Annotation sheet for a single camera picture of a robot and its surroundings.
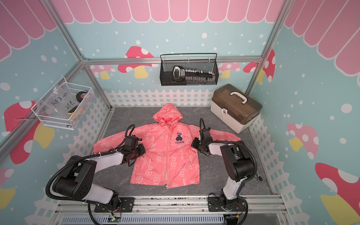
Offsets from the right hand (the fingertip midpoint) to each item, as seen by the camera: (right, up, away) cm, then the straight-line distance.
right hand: (192, 143), depth 98 cm
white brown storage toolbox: (+29, +24, -4) cm, 37 cm away
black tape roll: (-65, +30, -18) cm, 74 cm away
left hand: (-32, -5, -3) cm, 33 cm away
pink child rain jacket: (-17, -4, -3) cm, 18 cm away
